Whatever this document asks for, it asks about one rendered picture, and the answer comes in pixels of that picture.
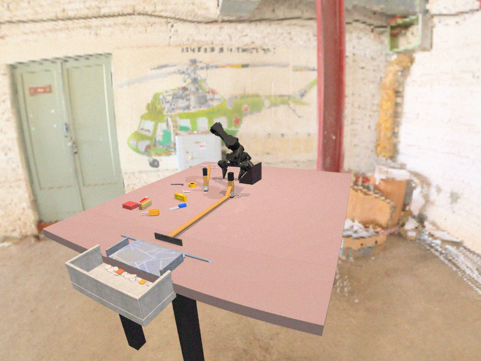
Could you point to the tan scrub brush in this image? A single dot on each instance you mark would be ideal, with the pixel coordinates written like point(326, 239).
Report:
point(144, 204)

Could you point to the yellow rectangular block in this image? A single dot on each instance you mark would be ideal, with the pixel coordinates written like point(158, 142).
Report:
point(180, 197)

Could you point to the yellow screwdriver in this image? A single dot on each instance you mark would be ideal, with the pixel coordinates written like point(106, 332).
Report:
point(152, 212)

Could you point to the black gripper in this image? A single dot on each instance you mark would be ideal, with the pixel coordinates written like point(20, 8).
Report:
point(244, 167)

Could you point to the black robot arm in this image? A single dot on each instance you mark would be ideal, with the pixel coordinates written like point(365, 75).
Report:
point(231, 143)

